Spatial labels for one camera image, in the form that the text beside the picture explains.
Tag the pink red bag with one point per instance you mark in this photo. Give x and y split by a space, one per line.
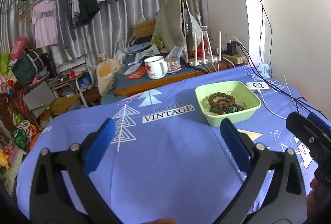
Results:
18 48

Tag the right hand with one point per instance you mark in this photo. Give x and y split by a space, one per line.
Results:
318 203

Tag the monitor under beige cloth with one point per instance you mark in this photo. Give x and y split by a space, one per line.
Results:
176 27

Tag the cardboard box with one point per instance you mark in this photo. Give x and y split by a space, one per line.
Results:
144 29

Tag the grey laptop box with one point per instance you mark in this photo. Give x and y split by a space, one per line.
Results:
38 98

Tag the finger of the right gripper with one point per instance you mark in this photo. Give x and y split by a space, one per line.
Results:
302 128
313 118

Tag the beige power strip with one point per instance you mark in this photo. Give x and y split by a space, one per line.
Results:
235 59

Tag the pink t-shirt hanging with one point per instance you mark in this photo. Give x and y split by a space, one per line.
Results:
44 19

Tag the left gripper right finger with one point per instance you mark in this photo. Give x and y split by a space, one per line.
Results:
285 201

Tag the wooden side desk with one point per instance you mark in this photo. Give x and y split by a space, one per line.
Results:
129 87

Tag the white enamel mug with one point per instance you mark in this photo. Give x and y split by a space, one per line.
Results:
156 67

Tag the blue printed tablecloth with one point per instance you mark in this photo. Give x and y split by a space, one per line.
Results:
164 161

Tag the left hand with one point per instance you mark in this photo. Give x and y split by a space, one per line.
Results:
162 221

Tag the dark green duffel bag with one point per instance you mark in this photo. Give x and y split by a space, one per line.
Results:
27 67

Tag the plastic snack bag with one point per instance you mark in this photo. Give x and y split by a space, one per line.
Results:
173 59

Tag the cream plastic jug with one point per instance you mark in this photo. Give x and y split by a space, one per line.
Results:
108 74

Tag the green plastic tray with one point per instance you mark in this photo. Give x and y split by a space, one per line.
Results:
226 100

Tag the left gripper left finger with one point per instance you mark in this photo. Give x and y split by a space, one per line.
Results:
50 201

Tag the white small hub device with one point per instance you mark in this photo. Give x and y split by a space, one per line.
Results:
257 86

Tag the white wifi router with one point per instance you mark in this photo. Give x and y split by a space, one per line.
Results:
202 52

